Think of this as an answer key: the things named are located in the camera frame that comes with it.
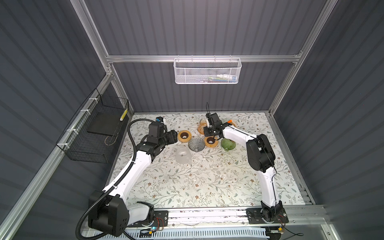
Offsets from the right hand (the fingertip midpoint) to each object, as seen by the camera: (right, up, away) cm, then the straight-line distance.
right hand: (207, 131), depth 102 cm
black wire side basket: (-60, -1, -30) cm, 67 cm away
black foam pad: (-53, +5, -29) cm, 60 cm away
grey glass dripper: (-8, -8, -6) cm, 13 cm away
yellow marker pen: (-48, +9, -21) cm, 53 cm away
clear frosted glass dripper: (-16, -15, -6) cm, 23 cm away
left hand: (-21, -1, -20) cm, 29 cm away
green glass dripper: (+14, -9, -2) cm, 17 cm away
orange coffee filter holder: (+15, +7, 0) cm, 17 cm away
